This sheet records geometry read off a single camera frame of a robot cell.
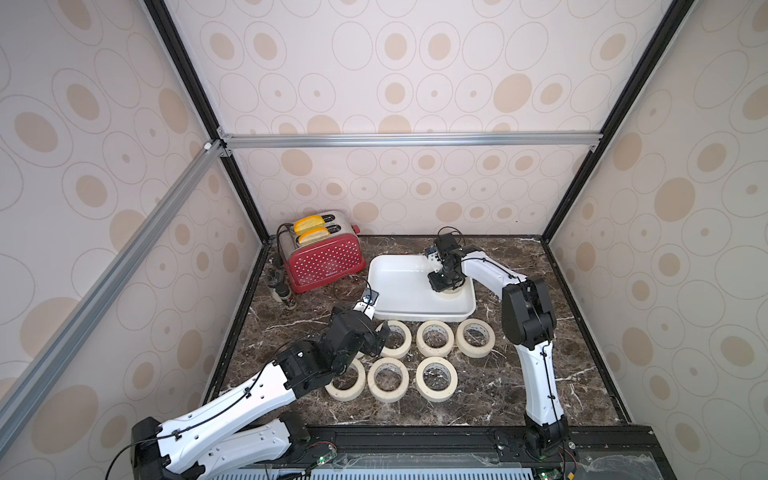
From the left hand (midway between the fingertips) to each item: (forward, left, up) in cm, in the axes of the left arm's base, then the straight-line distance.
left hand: (377, 316), depth 72 cm
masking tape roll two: (-13, -16, -20) cm, 29 cm away
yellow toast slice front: (+29, +21, -2) cm, 36 cm away
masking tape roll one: (-10, +8, -21) cm, 24 cm away
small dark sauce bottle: (+15, +30, -15) cm, 37 cm away
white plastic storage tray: (+18, -8, -17) cm, 26 cm away
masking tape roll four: (0, -27, -20) cm, 33 cm away
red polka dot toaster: (+26, +19, -5) cm, 33 cm away
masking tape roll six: (+5, -17, -23) cm, 29 cm away
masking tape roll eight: (-7, -3, -23) cm, 24 cm away
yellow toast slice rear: (+35, +24, -2) cm, 42 cm away
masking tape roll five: (-1, -5, -20) cm, 21 cm away
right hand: (+23, -18, -21) cm, 36 cm away
